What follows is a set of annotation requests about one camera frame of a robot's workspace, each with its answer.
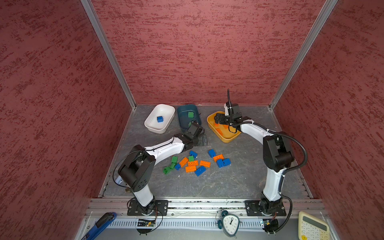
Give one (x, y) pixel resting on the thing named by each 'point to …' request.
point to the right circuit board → (270, 224)
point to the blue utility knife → (104, 221)
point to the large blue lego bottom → (200, 171)
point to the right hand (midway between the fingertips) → (219, 119)
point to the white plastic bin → (167, 112)
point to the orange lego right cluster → (220, 156)
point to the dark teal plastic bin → (187, 113)
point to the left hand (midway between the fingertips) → (199, 141)
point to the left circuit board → (143, 223)
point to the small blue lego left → (177, 166)
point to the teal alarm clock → (229, 223)
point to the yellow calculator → (311, 228)
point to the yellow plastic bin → (228, 135)
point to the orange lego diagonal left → (183, 161)
